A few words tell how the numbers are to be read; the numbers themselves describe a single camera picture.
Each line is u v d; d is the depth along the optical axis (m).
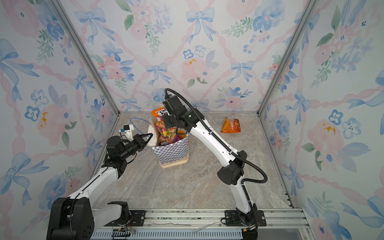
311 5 0.68
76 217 0.40
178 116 0.56
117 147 0.63
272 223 0.73
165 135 0.85
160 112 0.73
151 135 0.79
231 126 1.05
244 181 0.55
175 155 0.80
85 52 0.85
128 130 0.74
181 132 1.01
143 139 0.75
